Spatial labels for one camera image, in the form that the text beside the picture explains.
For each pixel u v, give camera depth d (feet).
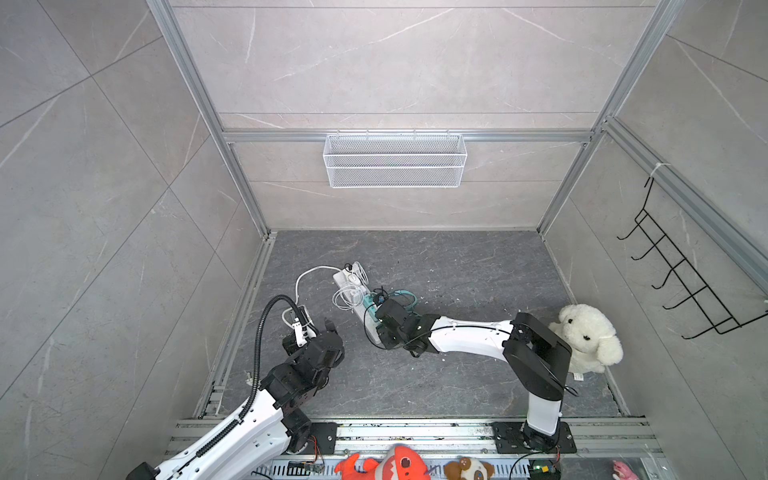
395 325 2.21
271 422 1.68
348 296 3.13
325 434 2.43
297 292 3.32
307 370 1.90
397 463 2.11
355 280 3.12
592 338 2.36
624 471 2.21
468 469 2.21
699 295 2.08
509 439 2.40
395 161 3.30
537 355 1.65
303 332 2.12
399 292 3.31
